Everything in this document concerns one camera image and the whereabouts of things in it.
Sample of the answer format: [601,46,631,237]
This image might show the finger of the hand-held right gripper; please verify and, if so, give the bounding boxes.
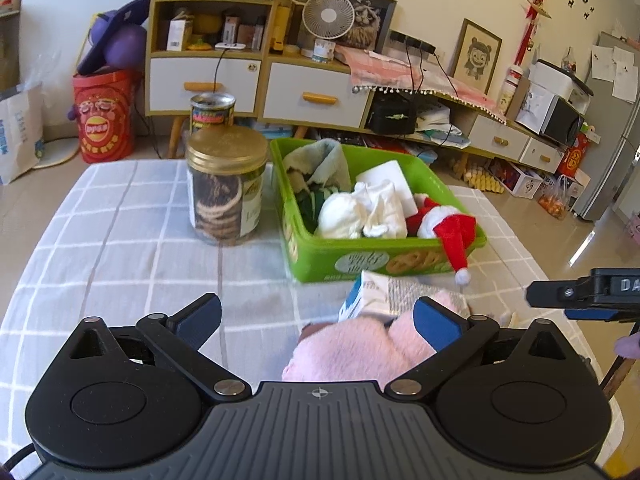
[525,277,593,309]
[564,307,640,322]

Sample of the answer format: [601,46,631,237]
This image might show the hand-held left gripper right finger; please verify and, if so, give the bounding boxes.
[382,296,576,401]

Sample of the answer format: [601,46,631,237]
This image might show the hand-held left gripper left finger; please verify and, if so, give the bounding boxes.
[67,292,253,403]

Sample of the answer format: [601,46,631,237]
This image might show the pink fluffy towel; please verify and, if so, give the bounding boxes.
[281,292,471,383]

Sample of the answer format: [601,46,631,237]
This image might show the red santa doll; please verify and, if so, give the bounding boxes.
[406,194,477,286]

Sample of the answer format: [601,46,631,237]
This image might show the green plastic box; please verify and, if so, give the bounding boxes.
[270,137,487,283]

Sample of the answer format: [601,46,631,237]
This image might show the white sponge block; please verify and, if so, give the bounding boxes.
[355,160,420,216]

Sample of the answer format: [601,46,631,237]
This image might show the watermelon plush ball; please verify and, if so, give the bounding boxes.
[297,187,342,233]

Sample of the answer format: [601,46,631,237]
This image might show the green fluffy towel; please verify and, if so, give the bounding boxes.
[284,140,352,196]

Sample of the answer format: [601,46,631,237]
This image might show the person's right hand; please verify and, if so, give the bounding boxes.
[615,332,640,361]

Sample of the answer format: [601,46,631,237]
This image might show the milk carton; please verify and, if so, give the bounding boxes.
[339,270,471,323]

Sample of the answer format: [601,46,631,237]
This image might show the bag of oranges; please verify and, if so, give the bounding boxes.
[537,175,576,221]

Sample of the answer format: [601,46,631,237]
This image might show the grey checked tablecloth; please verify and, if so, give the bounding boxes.
[0,157,603,466]

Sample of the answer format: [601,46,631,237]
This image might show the patterned cardboard box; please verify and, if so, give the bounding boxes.
[487,157,544,198]

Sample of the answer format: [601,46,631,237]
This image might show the cookie jar with gold lid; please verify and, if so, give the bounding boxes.
[186,127,269,247]

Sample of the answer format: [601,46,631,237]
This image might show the row of yellow corn cobs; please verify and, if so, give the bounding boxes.
[462,166,506,194]

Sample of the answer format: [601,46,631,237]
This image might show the red gift box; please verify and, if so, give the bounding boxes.
[555,132,591,178]

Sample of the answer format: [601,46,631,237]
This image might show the grey refrigerator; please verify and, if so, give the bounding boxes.
[572,32,640,222]

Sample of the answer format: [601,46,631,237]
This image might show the low wooden sideboard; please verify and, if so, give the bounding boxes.
[367,87,566,176]

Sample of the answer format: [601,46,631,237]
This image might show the microwave oven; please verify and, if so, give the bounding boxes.
[515,82,586,148]

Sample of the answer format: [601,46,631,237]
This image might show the tin can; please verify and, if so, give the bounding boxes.
[191,92,236,136]

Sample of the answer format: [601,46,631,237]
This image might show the white bottle with red cap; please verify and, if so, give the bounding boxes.
[497,65,523,113]

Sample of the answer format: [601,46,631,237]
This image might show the white round floor base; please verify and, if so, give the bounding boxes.
[32,140,81,169]

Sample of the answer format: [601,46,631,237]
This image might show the white appliance box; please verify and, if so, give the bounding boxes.
[527,59,594,106]

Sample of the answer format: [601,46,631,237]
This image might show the red snack bucket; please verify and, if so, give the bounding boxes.
[73,70,141,163]

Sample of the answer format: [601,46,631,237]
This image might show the framed cartoon picture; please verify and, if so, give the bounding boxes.
[452,18,503,95]

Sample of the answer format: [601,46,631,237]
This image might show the white paper bag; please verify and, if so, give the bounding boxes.
[0,82,44,186]

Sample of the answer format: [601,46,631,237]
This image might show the pink fringed cloth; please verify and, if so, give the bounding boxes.
[334,42,507,123]

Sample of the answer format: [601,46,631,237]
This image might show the wooden shelf cabinet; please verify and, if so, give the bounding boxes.
[145,0,376,158]

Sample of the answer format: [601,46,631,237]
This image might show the black power strip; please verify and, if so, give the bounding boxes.
[389,30,437,56]

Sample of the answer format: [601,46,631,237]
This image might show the white carton on shelf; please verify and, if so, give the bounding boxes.
[167,17,194,52]

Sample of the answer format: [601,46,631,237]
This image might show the purple plush toy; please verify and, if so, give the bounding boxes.
[77,0,151,76]

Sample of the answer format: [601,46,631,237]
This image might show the red hanging ornament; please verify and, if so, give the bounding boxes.
[517,0,553,68]

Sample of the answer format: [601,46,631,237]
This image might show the framed cat picture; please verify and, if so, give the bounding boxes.
[340,0,398,52]

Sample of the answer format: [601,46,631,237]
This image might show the white desk fan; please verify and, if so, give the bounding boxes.
[302,0,356,64]

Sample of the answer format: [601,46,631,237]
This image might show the white drawer with yellow handle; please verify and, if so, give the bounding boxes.
[263,62,371,128]
[149,57,262,113]

